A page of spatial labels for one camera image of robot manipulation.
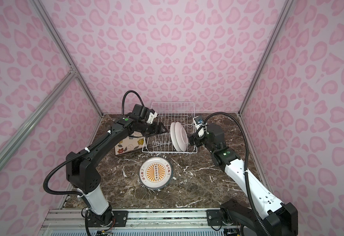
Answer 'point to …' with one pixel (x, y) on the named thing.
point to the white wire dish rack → (167, 112)
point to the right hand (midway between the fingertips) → (196, 128)
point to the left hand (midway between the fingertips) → (164, 131)
